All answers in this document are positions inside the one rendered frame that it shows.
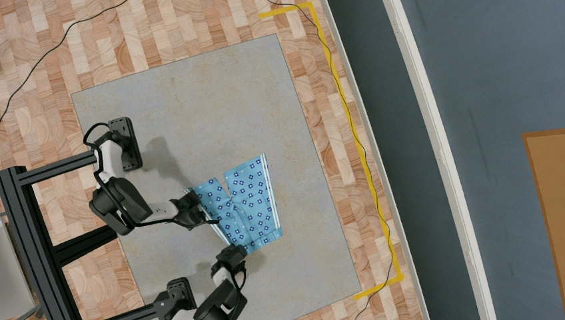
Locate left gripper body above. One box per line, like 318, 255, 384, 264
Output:
181, 190, 202, 209

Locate light blue patterned shorts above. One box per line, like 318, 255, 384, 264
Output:
183, 153, 283, 254

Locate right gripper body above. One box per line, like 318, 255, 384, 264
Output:
216, 243, 236, 261

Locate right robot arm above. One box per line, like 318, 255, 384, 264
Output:
164, 244, 248, 320

